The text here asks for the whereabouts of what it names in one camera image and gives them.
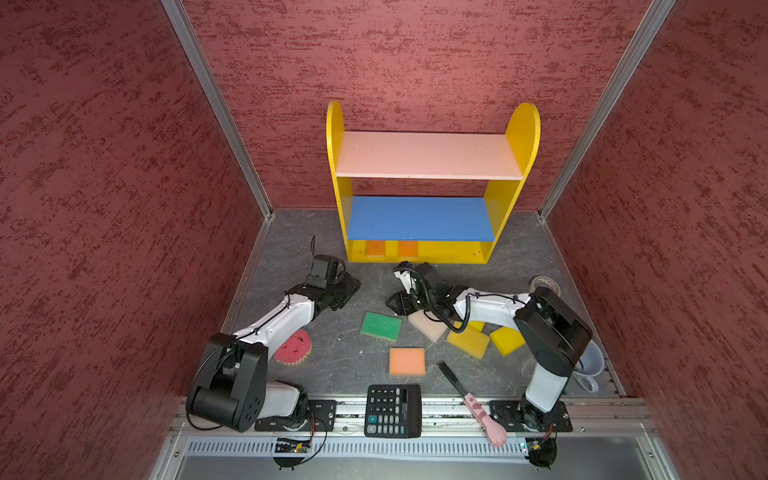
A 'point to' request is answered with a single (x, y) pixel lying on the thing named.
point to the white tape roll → (544, 282)
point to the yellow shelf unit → (456, 229)
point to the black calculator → (393, 411)
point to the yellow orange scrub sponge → (375, 248)
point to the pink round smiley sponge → (295, 350)
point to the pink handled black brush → (495, 430)
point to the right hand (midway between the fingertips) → (391, 307)
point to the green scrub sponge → (381, 326)
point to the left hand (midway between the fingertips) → (359, 291)
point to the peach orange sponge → (407, 361)
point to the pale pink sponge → (429, 323)
